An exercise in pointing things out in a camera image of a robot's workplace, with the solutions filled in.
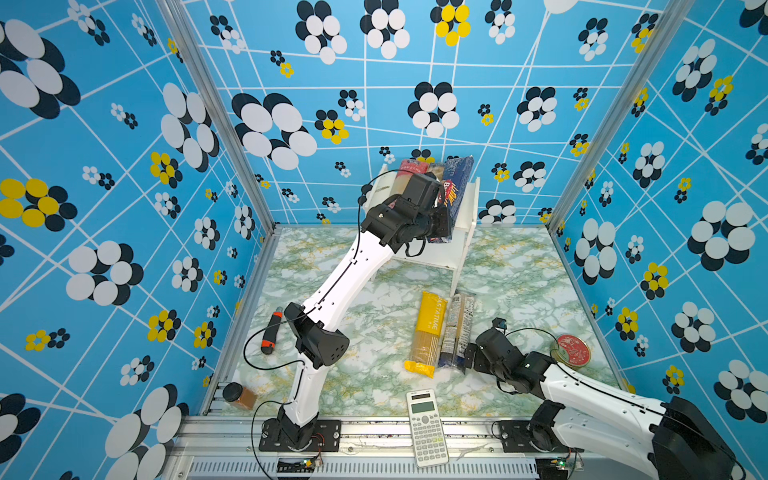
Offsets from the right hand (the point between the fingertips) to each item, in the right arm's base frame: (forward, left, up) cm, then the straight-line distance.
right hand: (478, 355), depth 86 cm
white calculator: (-19, +16, +1) cm, 25 cm away
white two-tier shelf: (+24, +8, +18) cm, 31 cm away
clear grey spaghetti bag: (+6, +5, +2) cm, 8 cm away
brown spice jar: (-13, +63, +3) cm, 64 cm away
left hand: (+20, +10, +35) cm, 42 cm away
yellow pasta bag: (0, +16, +3) cm, 16 cm away
